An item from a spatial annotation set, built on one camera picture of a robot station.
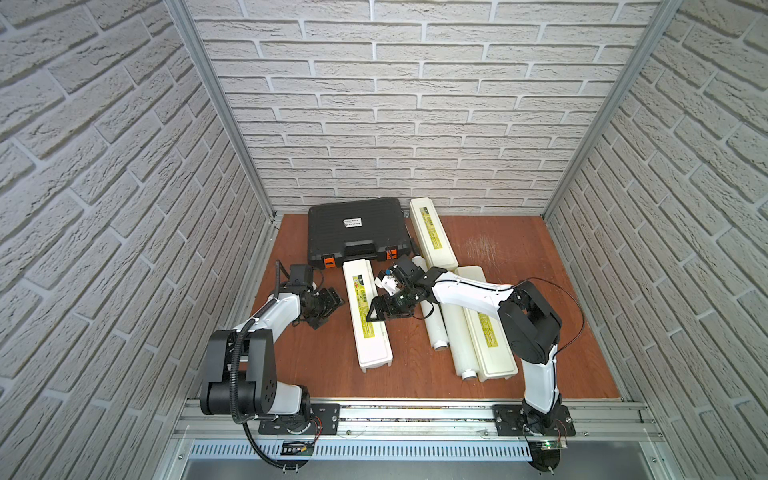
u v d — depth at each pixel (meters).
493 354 0.76
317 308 0.77
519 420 0.74
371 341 0.79
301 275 0.72
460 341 0.83
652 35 0.72
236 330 0.46
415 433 0.73
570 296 1.00
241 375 0.41
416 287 0.69
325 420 0.73
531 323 0.50
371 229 1.08
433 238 1.01
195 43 0.74
